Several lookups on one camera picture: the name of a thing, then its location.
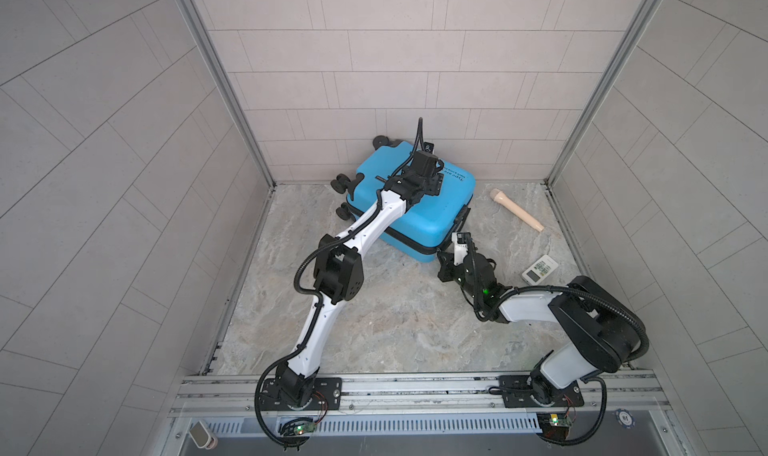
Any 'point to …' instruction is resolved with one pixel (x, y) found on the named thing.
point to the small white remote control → (540, 270)
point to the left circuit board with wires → (297, 426)
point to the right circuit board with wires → (555, 427)
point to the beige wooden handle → (497, 195)
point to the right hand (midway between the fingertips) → (435, 254)
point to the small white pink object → (201, 437)
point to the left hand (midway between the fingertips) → (432, 170)
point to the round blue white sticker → (625, 418)
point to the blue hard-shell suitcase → (427, 221)
